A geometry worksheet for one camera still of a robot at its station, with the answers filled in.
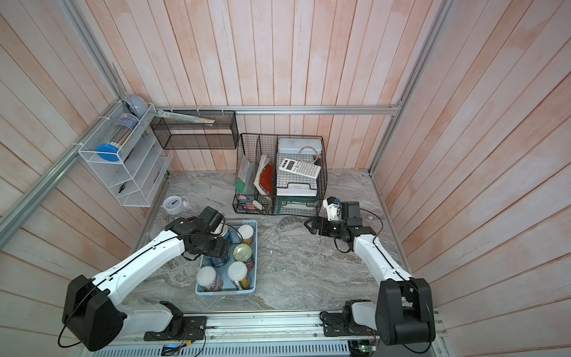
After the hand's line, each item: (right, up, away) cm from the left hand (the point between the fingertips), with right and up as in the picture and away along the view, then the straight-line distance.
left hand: (215, 252), depth 81 cm
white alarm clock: (-26, +16, +23) cm, 38 cm away
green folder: (+31, +19, +12) cm, 38 cm away
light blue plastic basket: (+5, -14, +1) cm, 15 cm away
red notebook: (+17, +29, +25) cm, 42 cm away
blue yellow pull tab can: (+6, +10, -12) cm, 17 cm away
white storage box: (+33, +43, +18) cm, 57 cm away
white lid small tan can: (+10, +6, +7) cm, 14 cm away
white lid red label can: (0, -7, -8) cm, 11 cm away
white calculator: (+33, +32, +12) cm, 48 cm away
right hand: (+37, +10, +6) cm, 39 cm away
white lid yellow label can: (+11, -5, -9) cm, 15 cm away
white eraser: (+13, +16, +23) cm, 31 cm away
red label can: (+11, 0, -1) cm, 11 cm away
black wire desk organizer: (+24, +30, +11) cm, 40 cm away
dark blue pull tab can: (+1, -4, +1) cm, 4 cm away
